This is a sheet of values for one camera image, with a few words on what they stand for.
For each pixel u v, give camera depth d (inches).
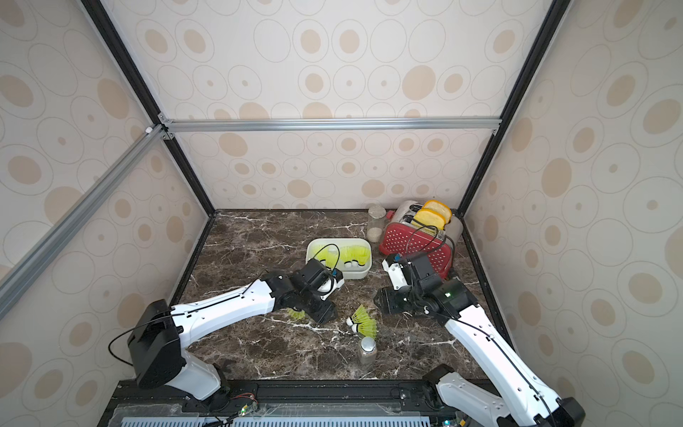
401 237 36.3
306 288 24.2
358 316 33.7
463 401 21.3
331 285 25.6
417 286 20.9
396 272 26.2
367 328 32.1
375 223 40.0
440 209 35.4
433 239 34.2
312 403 28.7
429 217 34.4
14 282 19.9
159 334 16.4
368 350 28.6
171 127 36.4
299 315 35.2
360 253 39.4
